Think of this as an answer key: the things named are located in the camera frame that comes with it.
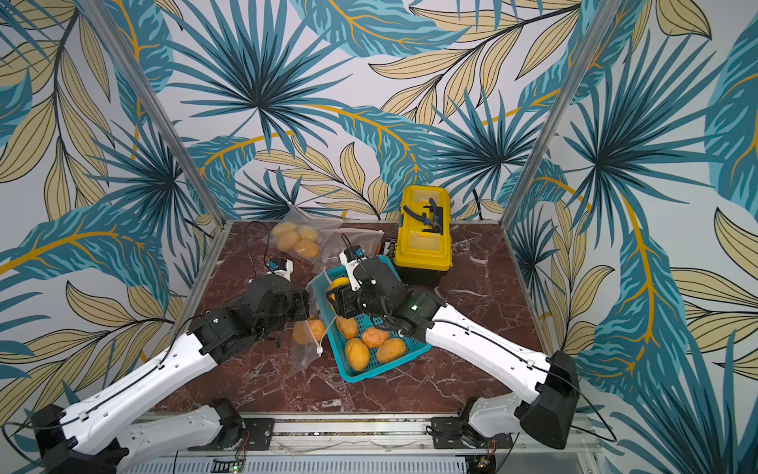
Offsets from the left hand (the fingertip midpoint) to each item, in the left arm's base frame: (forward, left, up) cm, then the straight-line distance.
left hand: (309, 300), depth 73 cm
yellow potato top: (+31, +9, -17) cm, 36 cm away
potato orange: (-3, -16, -16) cm, 23 cm away
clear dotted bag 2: (+37, 0, -20) cm, 42 cm away
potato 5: (-3, +2, -11) cm, 11 cm away
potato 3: (+1, -9, -16) cm, 18 cm away
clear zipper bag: (+32, +17, -17) cm, 40 cm away
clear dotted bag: (+3, -1, -9) cm, 10 cm away
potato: (-8, -12, -15) cm, 21 cm away
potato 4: (+1, -7, +8) cm, 11 cm away
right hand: (0, -7, +4) cm, 8 cm away
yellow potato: (+39, +19, -16) cm, 46 cm away
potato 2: (-6, -21, -16) cm, 27 cm away
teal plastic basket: (-3, -28, -21) cm, 35 cm away
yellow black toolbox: (+21, -31, -4) cm, 38 cm away
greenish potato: (+38, +10, -17) cm, 42 cm away
